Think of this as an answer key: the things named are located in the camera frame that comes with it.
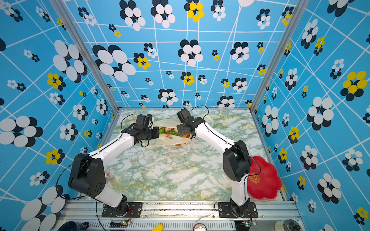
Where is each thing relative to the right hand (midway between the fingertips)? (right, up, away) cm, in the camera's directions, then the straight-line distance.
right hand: (190, 126), depth 90 cm
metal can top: (+4, -42, -30) cm, 52 cm away
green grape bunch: (-12, -5, +9) cm, 15 cm away
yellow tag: (-15, -49, -21) cm, 55 cm away
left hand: (-18, -3, 0) cm, 18 cm away
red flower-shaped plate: (+43, -32, -8) cm, 54 cm away
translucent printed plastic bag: (-13, -6, -4) cm, 15 cm away
